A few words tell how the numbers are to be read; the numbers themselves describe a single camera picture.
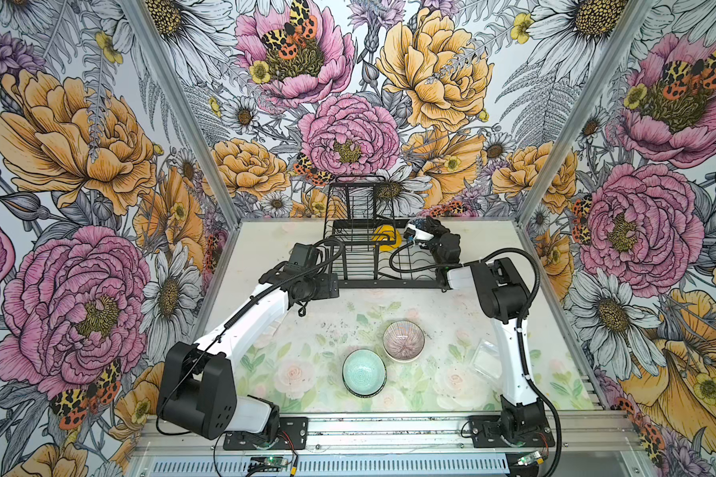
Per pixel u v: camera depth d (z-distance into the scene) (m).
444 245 0.89
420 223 1.12
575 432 0.77
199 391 0.42
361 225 0.94
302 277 0.58
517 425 0.65
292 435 0.73
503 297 0.64
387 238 0.82
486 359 0.87
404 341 0.87
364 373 0.80
